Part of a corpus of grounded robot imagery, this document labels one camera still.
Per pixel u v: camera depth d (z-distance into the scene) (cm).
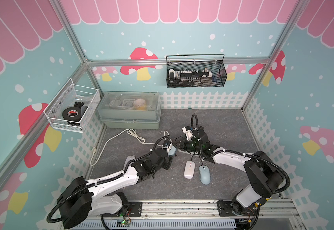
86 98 77
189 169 87
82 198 41
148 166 61
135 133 104
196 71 92
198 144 67
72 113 71
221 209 74
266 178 45
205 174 84
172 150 81
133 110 98
